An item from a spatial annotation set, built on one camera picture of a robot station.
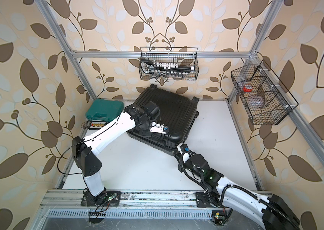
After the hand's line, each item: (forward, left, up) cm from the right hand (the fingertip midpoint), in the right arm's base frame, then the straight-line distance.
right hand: (174, 154), depth 80 cm
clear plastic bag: (+17, -43, +24) cm, 52 cm away
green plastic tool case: (+40, +52, -5) cm, 65 cm away
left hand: (+13, +14, +10) cm, 22 cm away
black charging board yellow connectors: (+28, +55, -8) cm, 62 cm away
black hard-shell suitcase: (+22, -4, +11) cm, 25 cm away
